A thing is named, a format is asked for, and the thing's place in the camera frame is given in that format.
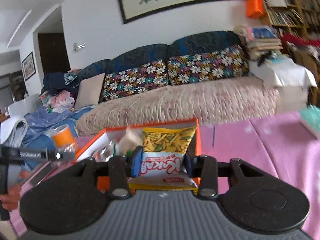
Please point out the left floral cushion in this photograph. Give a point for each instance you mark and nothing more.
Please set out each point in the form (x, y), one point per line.
(134, 81)

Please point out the pink flower tablecloth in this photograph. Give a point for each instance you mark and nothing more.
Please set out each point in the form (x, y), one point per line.
(279, 145)

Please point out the stack of books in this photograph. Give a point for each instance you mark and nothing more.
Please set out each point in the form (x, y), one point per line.
(258, 41)

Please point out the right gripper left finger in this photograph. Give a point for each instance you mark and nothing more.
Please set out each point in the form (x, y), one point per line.
(79, 195)

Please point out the sofa with quilted cover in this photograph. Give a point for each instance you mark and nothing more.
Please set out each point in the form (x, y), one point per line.
(211, 102)

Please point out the black smartphone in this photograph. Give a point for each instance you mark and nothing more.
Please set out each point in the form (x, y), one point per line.
(41, 174)

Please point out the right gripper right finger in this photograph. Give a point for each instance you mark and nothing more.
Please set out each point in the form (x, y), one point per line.
(248, 196)

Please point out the small framed picture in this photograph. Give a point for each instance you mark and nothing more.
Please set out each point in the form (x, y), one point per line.
(28, 67)

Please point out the teal tissue pack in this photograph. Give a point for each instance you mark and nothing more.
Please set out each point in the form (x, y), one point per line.
(310, 118)

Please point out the blue striped blanket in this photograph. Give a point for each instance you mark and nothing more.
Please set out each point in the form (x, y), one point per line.
(41, 123)

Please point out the orange paper cup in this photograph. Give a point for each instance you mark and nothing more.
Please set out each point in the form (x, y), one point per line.
(63, 139)

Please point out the person left hand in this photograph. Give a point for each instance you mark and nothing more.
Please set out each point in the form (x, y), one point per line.
(10, 200)

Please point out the beige plain cushion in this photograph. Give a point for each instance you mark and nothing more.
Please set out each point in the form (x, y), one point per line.
(89, 91)

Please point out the wall light switch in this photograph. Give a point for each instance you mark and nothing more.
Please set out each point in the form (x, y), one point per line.
(78, 47)

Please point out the orange hanging bag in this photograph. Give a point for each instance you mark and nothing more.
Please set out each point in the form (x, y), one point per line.
(254, 9)

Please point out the Kaka yellow chips bag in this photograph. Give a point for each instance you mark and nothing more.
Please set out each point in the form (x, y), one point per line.
(161, 166)

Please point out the orange cardboard box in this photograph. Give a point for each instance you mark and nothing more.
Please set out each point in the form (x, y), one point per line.
(108, 135)

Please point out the right floral cushion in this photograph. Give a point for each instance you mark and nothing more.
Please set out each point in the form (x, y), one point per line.
(220, 64)

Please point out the wooden bookshelf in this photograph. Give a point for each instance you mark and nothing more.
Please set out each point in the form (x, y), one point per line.
(300, 18)

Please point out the floral cushion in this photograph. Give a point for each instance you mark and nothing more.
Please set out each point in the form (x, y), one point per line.
(220, 64)
(134, 81)

